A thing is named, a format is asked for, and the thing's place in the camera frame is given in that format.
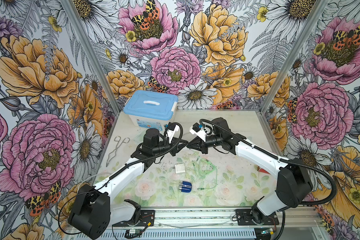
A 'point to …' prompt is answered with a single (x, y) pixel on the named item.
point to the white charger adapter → (180, 168)
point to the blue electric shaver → (185, 186)
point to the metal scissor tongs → (113, 153)
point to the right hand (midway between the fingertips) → (189, 148)
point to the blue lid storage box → (150, 109)
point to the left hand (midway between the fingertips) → (186, 146)
